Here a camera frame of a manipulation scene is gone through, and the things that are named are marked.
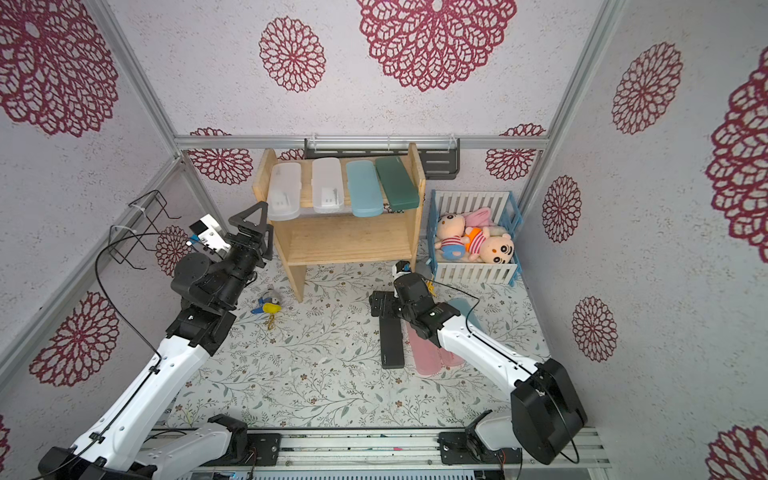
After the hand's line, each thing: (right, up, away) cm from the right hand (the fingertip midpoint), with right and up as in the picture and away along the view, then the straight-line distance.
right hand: (391, 299), depth 85 cm
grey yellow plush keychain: (-39, -4, +13) cm, 41 cm away
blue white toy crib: (+34, +31, +28) cm, 54 cm away
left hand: (-26, +20, -23) cm, 40 cm away
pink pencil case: (+11, -17, +4) cm, 21 cm away
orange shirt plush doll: (+34, +17, +15) cm, 41 cm away
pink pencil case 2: (+17, -18, +3) cm, 25 cm away
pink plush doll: (+22, +22, +21) cm, 37 cm away
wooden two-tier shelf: (-17, +19, +9) cm, 27 cm away
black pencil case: (+1, -14, +8) cm, 16 cm away
